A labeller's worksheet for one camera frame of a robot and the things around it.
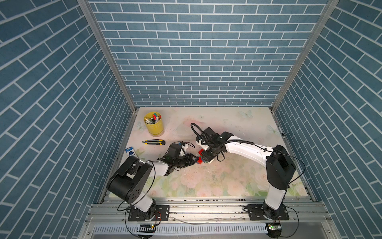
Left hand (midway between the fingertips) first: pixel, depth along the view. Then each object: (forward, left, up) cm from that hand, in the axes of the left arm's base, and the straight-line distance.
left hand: (198, 161), depth 89 cm
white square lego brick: (-5, -6, +11) cm, 13 cm away
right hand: (+1, -4, +4) cm, 6 cm away
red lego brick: (0, -1, 0) cm, 1 cm away
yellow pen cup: (+25, +30, +7) cm, 40 cm away
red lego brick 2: (+2, -1, +8) cm, 9 cm away
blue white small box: (+8, +44, -3) cm, 45 cm away
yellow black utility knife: (+15, +27, -2) cm, 31 cm away
